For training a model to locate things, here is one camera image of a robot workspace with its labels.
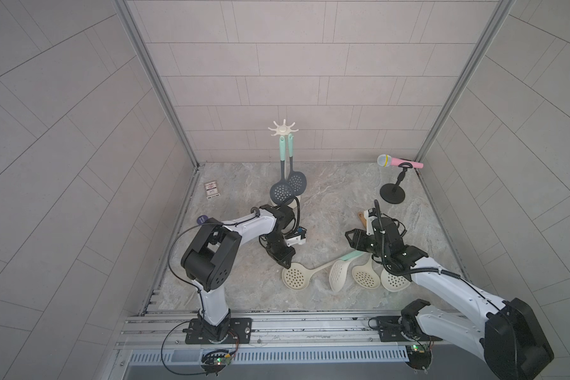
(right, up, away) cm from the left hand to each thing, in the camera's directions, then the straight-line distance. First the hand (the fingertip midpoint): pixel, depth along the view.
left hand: (290, 264), depth 85 cm
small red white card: (-36, +26, +19) cm, 49 cm away
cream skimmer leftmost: (+3, -3, -4) cm, 6 cm away
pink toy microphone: (+37, +38, +4) cm, 53 cm away
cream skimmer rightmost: (+35, -4, -6) cm, 36 cm away
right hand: (+21, +11, -1) cm, 24 cm away
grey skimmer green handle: (+2, +31, +9) cm, 32 cm away
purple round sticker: (-37, +14, +11) cm, 41 cm away
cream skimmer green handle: (+22, +4, -3) cm, 22 cm away
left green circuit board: (-21, -20, -20) cm, 35 cm away
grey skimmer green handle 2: (-3, +26, +6) cm, 27 cm away
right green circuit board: (+38, -21, -17) cm, 47 cm away
